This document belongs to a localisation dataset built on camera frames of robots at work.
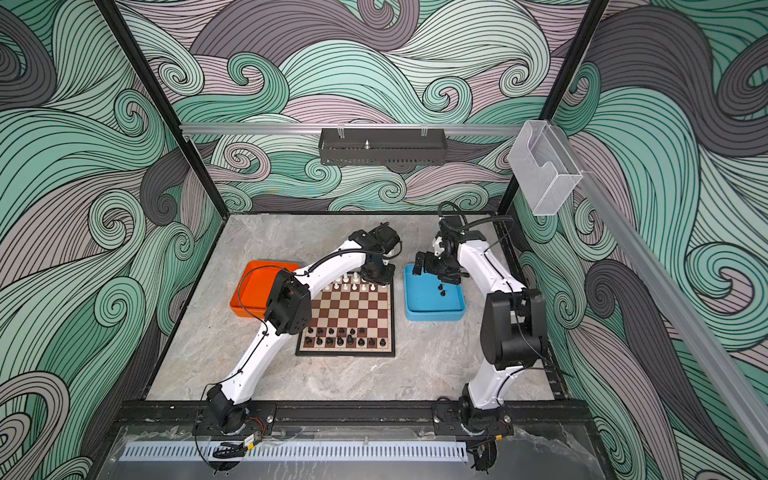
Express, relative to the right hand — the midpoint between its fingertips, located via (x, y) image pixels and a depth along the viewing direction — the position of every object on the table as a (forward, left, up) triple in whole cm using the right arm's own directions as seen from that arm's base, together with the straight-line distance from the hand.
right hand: (429, 273), depth 90 cm
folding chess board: (-11, +24, -9) cm, 28 cm away
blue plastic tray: (-3, 0, -10) cm, 10 cm away
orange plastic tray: (-3, +58, -10) cm, 59 cm away
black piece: (+1, -5, -10) cm, 11 cm away
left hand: (+1, +13, -7) cm, 14 cm away
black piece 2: (-1, -6, -10) cm, 12 cm away
